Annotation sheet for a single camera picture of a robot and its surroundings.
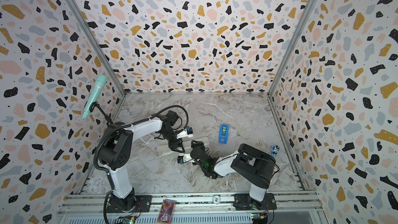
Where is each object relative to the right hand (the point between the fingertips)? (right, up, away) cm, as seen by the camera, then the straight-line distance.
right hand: (197, 144), depth 89 cm
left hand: (-7, -1, +1) cm, 7 cm away
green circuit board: (-29, -30, -19) cm, 46 cm away
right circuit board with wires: (+30, -30, -18) cm, 46 cm away
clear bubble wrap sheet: (-23, -12, -5) cm, 26 cm away
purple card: (-13, -26, -19) cm, 35 cm away
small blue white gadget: (+46, -4, +3) cm, 46 cm away
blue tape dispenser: (+16, +5, +7) cm, 18 cm away
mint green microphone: (-50, +28, -13) cm, 59 cm away
